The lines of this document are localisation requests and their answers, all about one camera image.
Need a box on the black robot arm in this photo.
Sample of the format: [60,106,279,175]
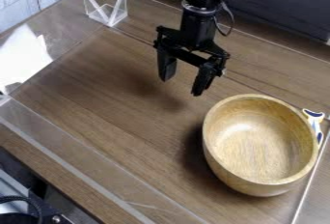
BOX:
[154,0,235,97]

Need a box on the black cable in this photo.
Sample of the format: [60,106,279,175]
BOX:
[0,195,47,224]

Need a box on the clear acrylic corner bracket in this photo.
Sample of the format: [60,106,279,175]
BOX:
[83,0,128,27]

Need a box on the clear acrylic right wall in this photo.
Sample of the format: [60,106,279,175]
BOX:
[290,130,330,224]

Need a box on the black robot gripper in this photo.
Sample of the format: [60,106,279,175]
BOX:
[154,26,230,97]

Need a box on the blue and white toy fish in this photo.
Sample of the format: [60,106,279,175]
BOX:
[302,108,325,144]

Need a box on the brown wooden bowl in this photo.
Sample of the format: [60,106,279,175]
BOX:
[202,94,318,197]

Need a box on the clear acrylic wall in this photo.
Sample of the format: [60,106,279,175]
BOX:
[290,130,330,224]
[0,96,206,224]

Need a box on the black metal clamp base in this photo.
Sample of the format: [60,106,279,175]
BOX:
[27,199,75,224]

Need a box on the clear acrylic front wall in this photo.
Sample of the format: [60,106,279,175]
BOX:
[0,96,206,224]

